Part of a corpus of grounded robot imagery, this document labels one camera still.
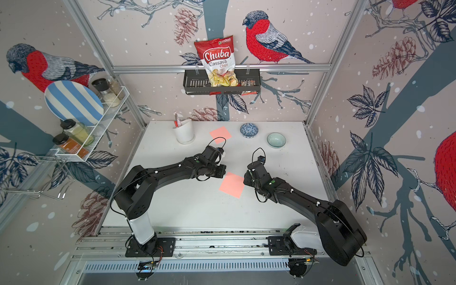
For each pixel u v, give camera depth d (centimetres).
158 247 72
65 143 60
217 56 80
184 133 105
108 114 76
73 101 71
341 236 41
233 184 92
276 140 108
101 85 79
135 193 48
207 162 73
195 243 76
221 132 119
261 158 79
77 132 65
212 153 73
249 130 115
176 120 107
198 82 95
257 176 66
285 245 66
